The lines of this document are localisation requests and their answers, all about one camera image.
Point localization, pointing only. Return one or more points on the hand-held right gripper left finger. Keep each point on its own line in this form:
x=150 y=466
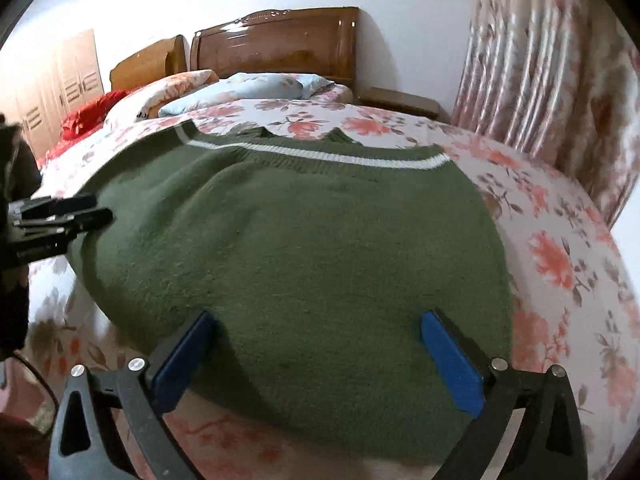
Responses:
x=180 y=365

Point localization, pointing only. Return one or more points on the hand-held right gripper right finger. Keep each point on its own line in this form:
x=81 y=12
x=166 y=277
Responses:
x=450 y=365

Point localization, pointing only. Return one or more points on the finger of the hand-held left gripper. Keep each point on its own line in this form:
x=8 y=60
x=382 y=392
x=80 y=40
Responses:
x=65 y=204
x=85 y=220

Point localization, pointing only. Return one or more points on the green knitted sweater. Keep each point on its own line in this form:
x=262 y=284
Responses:
x=300 y=240

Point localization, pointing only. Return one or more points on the person's left forearm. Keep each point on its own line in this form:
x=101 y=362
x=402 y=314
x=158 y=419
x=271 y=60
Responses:
x=12 y=315

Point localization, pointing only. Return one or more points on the person's dark clothing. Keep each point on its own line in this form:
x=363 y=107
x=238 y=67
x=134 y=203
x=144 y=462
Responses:
x=31 y=170

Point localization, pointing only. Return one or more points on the red blanket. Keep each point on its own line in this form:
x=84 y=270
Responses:
x=90 y=112

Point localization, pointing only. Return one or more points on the wooden wardrobe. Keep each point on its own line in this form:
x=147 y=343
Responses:
x=65 y=80

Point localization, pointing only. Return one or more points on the orange floral quilt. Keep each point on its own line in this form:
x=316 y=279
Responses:
x=170 y=85

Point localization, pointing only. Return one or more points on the pink floral bed sheet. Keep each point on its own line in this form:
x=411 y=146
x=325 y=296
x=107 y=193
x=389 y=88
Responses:
x=550 y=240

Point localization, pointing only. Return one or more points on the small wooden headboard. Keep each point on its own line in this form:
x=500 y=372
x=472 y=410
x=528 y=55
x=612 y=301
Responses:
x=145 y=62

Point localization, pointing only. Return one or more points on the red patterned rug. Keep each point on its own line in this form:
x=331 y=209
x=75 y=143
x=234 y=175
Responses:
x=20 y=450

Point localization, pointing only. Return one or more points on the light blue floral pillow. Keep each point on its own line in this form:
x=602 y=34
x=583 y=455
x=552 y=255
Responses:
x=240 y=87

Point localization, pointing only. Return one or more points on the large carved wooden headboard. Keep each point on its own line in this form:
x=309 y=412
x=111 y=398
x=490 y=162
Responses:
x=280 y=45

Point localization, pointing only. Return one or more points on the wooden nightstand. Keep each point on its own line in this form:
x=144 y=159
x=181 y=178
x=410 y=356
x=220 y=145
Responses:
x=400 y=100

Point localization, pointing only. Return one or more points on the pink floral curtain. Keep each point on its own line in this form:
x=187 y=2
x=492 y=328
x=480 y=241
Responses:
x=540 y=60

